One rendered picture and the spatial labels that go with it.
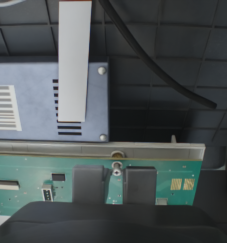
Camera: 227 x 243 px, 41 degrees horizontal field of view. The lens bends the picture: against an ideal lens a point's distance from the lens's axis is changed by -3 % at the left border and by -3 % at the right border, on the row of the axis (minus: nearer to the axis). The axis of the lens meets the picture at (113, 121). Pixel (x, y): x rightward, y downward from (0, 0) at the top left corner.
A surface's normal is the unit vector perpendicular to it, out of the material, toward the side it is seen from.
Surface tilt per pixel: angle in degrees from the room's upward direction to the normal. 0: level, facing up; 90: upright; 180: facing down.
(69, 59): 90
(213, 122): 90
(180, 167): 90
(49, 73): 90
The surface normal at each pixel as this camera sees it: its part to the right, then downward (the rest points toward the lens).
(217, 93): -0.04, 0.83
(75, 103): -0.04, 0.50
